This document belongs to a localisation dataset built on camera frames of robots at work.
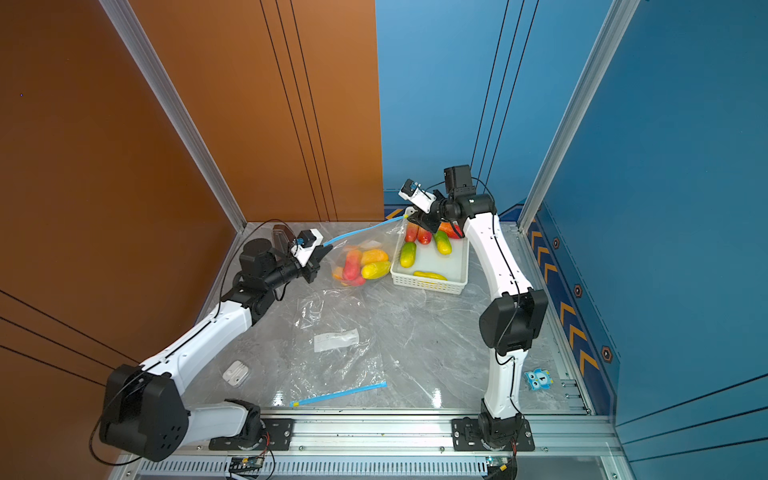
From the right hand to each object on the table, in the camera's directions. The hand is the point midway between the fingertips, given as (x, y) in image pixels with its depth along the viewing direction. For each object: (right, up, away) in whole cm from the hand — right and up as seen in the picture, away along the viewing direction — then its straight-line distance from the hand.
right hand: (417, 209), depth 85 cm
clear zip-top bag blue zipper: (-16, -15, +11) cm, 25 cm away
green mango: (-2, -14, +18) cm, 23 cm away
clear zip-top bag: (-24, -41, +2) cm, 47 cm away
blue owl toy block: (+33, -47, -5) cm, 58 cm away
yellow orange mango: (+5, -20, +14) cm, 25 cm away
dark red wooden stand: (-42, -8, +9) cm, 44 cm away
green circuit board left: (-42, -63, -14) cm, 78 cm away
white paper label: (-24, -39, +4) cm, 46 cm away
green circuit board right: (+19, -64, -13) cm, 68 cm away
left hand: (-24, -10, -7) cm, 27 cm away
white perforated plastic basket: (+4, -18, +22) cm, 29 cm away
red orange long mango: (+5, -7, +27) cm, 28 cm away
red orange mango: (-19, -17, +4) cm, 26 cm away
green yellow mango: (+11, -9, +24) cm, 28 cm away
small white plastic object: (-51, -46, -2) cm, 69 cm away
